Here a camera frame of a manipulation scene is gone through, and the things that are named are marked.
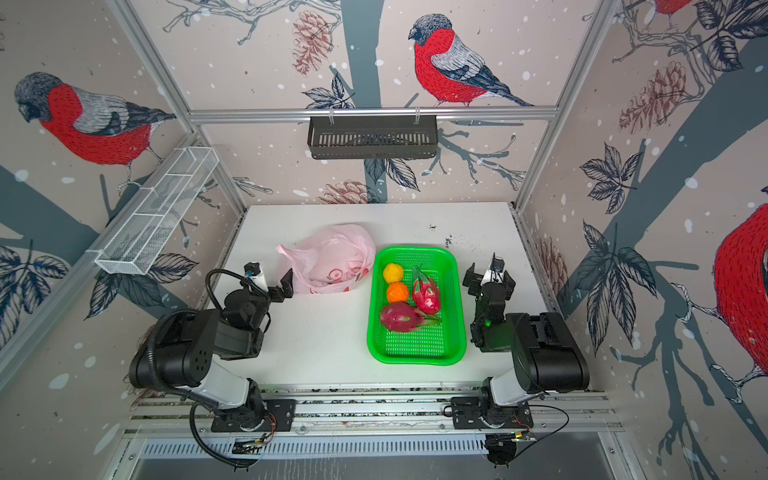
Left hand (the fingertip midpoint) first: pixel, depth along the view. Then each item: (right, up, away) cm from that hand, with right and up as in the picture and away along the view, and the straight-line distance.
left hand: (274, 269), depth 88 cm
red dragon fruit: (+39, -13, -6) cm, 41 cm away
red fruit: (+45, -6, -3) cm, 46 cm away
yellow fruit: (+36, -2, +7) cm, 37 cm away
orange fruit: (+37, -7, +2) cm, 38 cm away
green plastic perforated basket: (+50, -21, -3) cm, 55 cm away
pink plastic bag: (+16, +1, +16) cm, 23 cm away
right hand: (+66, 0, +1) cm, 66 cm away
